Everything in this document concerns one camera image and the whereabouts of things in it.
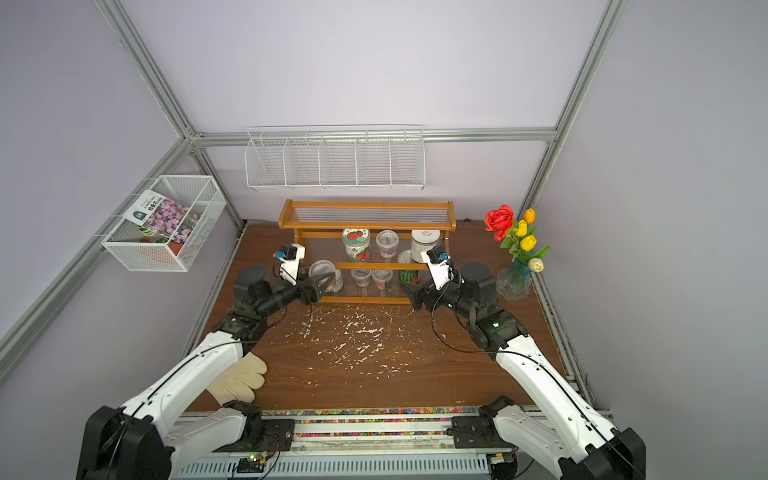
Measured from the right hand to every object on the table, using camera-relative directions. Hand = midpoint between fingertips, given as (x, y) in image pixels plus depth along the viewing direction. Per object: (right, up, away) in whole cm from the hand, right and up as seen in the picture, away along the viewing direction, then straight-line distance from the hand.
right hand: (416, 272), depth 73 cm
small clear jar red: (-9, -3, +22) cm, 24 cm away
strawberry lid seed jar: (-16, +7, +11) cm, 21 cm away
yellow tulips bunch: (+28, +7, +3) cm, 29 cm away
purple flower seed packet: (-64, +14, 0) cm, 65 cm away
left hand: (-24, 0, +4) cm, 24 cm away
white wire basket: (-69, +5, +1) cm, 70 cm away
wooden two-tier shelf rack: (-11, +7, +14) cm, 19 cm away
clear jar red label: (-21, -3, +3) cm, 22 cm away
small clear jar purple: (-16, -3, +23) cm, 28 cm away
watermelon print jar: (-1, -3, +21) cm, 21 cm away
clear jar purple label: (-8, +8, +14) cm, 18 cm away
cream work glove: (-48, -31, +8) cm, 57 cm away
